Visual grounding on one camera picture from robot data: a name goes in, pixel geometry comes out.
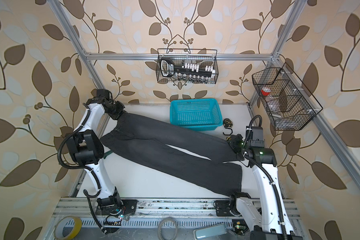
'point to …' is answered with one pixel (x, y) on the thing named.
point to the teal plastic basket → (199, 115)
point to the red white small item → (265, 91)
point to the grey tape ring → (160, 223)
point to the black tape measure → (227, 122)
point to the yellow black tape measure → (228, 138)
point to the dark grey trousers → (147, 142)
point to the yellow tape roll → (68, 228)
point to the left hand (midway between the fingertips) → (127, 108)
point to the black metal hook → (227, 128)
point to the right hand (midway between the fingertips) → (230, 143)
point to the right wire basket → (289, 104)
